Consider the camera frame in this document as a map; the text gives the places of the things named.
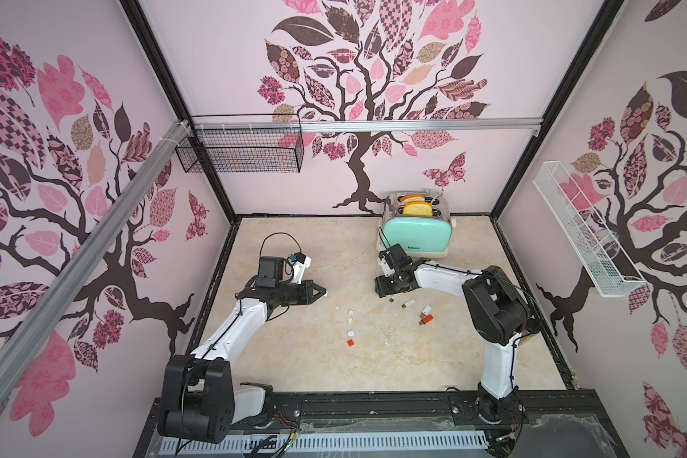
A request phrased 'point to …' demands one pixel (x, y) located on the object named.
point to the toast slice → (418, 209)
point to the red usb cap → (350, 343)
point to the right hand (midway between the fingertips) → (383, 290)
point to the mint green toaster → (420, 220)
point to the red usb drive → (427, 319)
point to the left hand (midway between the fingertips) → (322, 297)
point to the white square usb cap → (350, 333)
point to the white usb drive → (408, 303)
